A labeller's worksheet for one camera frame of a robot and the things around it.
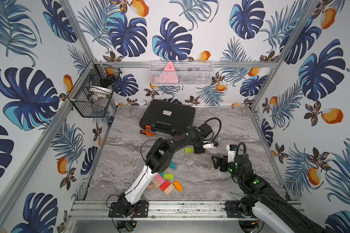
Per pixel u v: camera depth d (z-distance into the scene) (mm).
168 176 857
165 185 821
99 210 762
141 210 757
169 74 898
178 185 823
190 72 1006
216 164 747
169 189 801
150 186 801
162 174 856
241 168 596
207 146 852
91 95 837
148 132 1039
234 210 750
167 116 1065
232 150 706
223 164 717
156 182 820
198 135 702
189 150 960
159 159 580
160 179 837
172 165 894
